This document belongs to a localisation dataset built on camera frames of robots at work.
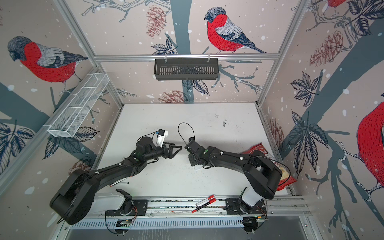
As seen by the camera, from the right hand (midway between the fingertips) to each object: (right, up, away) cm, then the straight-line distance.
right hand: (192, 158), depth 88 cm
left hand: (-8, +8, -8) cm, 14 cm away
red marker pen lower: (+10, -19, -12) cm, 24 cm away
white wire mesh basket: (-61, +28, -12) cm, 68 cm away
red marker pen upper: (+9, -18, -10) cm, 23 cm away
